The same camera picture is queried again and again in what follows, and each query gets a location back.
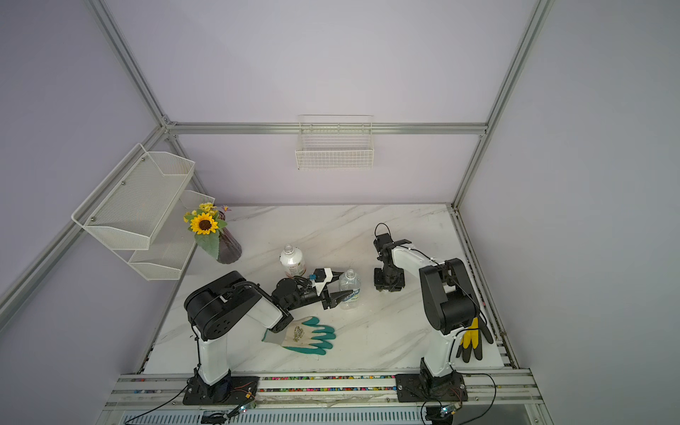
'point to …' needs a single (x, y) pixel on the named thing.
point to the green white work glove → (304, 335)
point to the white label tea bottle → (292, 261)
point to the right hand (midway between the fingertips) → (387, 291)
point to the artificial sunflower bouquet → (206, 223)
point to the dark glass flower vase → (229, 249)
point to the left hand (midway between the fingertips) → (349, 283)
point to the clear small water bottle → (351, 282)
